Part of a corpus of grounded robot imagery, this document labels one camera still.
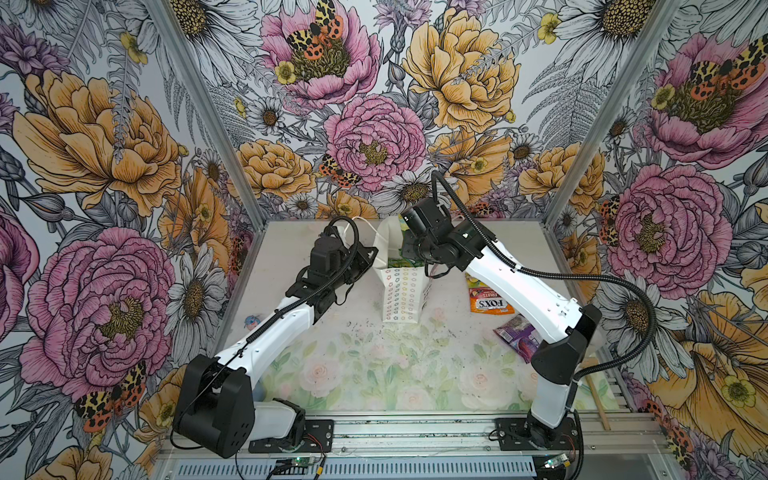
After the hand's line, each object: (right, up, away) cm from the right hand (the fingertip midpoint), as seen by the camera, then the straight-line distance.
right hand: (412, 254), depth 76 cm
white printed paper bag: (-2, -9, +7) cm, 12 cm away
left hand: (-8, -1, +5) cm, 9 cm away
